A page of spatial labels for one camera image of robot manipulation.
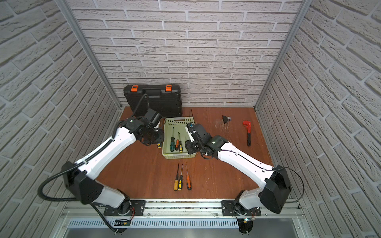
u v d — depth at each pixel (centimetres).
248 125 107
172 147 94
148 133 57
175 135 104
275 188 40
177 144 96
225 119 110
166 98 96
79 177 40
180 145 95
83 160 42
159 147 75
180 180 82
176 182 81
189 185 79
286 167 43
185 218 72
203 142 57
